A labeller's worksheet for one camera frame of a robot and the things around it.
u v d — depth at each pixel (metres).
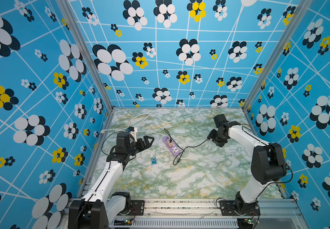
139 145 0.72
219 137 0.77
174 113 1.16
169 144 0.91
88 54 0.87
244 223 0.70
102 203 0.41
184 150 0.94
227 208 0.73
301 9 0.69
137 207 0.74
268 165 0.47
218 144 0.83
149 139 0.75
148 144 0.72
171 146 0.94
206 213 0.72
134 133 0.75
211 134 0.83
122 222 0.71
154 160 0.91
